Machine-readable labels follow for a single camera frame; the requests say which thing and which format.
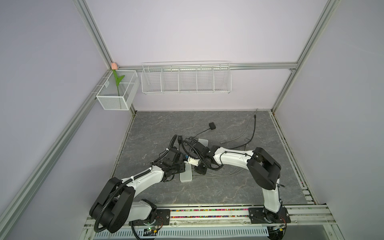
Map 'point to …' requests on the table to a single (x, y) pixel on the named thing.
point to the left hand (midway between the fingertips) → (183, 167)
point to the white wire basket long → (189, 77)
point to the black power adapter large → (180, 139)
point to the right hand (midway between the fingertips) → (197, 169)
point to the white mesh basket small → (108, 96)
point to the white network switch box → (203, 141)
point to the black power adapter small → (212, 126)
